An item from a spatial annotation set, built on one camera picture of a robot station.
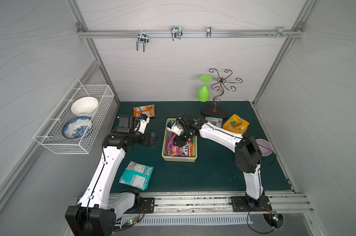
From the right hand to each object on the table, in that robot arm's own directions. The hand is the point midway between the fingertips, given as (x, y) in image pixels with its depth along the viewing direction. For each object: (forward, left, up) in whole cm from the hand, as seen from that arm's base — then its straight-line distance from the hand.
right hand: (176, 139), depth 88 cm
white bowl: (+2, +45, +26) cm, 52 cm away
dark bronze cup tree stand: (+33, -32, -11) cm, 47 cm away
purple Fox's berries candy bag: (-5, +2, -4) cm, 7 cm away
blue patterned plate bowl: (-10, +43, +25) cm, 50 cm away
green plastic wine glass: (+28, -17, +14) cm, 36 cm away
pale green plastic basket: (-9, -1, -7) cm, 12 cm away
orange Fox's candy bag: (+30, +24, -7) cm, 39 cm away
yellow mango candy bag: (+17, -41, -6) cm, 45 cm away
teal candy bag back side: (-20, +21, -7) cm, 30 cm away
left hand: (-6, +13, +12) cm, 19 cm away
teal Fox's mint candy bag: (+21, -28, -8) cm, 36 cm away
